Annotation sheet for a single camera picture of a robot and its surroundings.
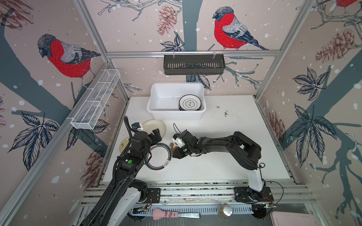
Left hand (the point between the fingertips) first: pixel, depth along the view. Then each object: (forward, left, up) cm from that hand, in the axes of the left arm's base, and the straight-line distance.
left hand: (152, 132), depth 76 cm
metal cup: (-35, -36, -9) cm, 51 cm away
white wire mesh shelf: (+16, +33, +10) cm, 38 cm away
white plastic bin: (+43, 0, -19) cm, 47 cm away
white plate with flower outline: (+37, -23, -16) cm, 47 cm away
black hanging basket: (+53, -26, +9) cm, 59 cm away
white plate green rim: (-6, -3, -20) cm, 21 cm away
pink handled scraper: (-35, -5, -18) cm, 40 cm away
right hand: (-7, -11, -21) cm, 24 cm away
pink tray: (-38, -63, -17) cm, 75 cm away
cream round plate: (+17, +8, -19) cm, 27 cm away
